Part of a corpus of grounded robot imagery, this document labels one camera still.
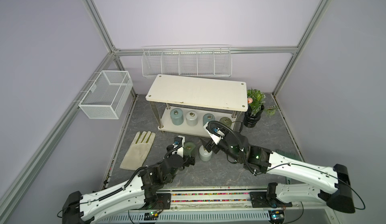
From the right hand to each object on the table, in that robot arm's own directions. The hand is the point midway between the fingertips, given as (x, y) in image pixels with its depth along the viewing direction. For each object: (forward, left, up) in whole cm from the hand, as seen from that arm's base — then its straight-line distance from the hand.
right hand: (207, 129), depth 68 cm
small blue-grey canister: (+19, +17, -15) cm, 30 cm away
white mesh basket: (+24, +56, -2) cm, 61 cm away
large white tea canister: (-3, +1, -22) cm, 22 cm away
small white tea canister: (+17, +8, -16) cm, 25 cm away
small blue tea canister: (+17, -1, -14) cm, 22 cm away
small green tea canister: (+14, -12, -13) cm, 22 cm away
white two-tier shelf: (+10, +10, +6) cm, 16 cm away
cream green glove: (-1, +42, -28) cm, 50 cm away
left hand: (-3, +9, -12) cm, 15 cm away
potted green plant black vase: (+15, -26, -5) cm, 31 cm away
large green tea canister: (0, +9, -19) cm, 21 cm away
